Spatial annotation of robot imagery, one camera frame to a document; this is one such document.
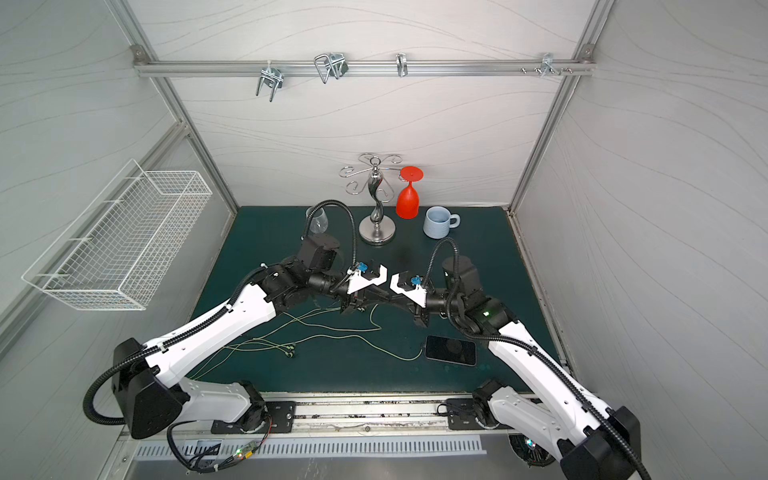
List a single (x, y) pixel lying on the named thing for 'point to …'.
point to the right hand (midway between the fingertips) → (389, 295)
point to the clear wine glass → (318, 222)
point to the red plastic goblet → (408, 201)
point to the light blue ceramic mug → (437, 226)
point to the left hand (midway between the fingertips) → (381, 295)
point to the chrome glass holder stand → (376, 229)
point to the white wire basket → (119, 251)
